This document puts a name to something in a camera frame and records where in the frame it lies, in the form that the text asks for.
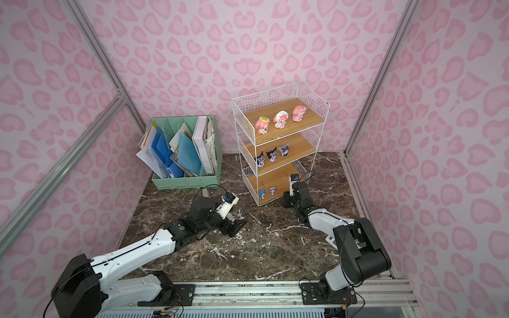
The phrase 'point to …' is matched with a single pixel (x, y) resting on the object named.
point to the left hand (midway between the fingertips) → (240, 212)
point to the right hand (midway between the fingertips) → (286, 191)
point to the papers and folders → (193, 152)
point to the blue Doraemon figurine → (262, 194)
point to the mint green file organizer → (169, 127)
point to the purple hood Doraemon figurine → (272, 190)
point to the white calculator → (330, 240)
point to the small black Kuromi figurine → (260, 160)
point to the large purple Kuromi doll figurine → (283, 150)
